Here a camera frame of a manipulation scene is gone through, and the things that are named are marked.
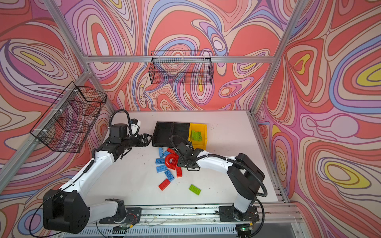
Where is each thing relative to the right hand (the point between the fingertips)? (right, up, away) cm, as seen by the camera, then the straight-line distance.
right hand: (184, 166), depth 88 cm
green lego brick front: (+7, -12, -6) cm, 15 cm away
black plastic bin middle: (-4, +18, +18) cm, 26 cm away
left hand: (-20, +18, -5) cm, 27 cm away
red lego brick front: (-11, -9, -5) cm, 15 cm away
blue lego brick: (-9, -5, -1) cm, 11 cm away
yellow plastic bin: (+9, +23, +15) cm, 29 cm away
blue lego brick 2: (-16, +2, +3) cm, 16 cm away
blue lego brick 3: (-15, -2, +1) cm, 15 cm away
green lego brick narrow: (+10, +16, +12) cm, 22 cm away
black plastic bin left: (-16, +19, +13) cm, 28 cm away
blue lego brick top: (-16, +7, +8) cm, 19 cm away
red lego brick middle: (-3, -3, -1) cm, 5 cm away
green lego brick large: (+7, +18, +13) cm, 23 cm away
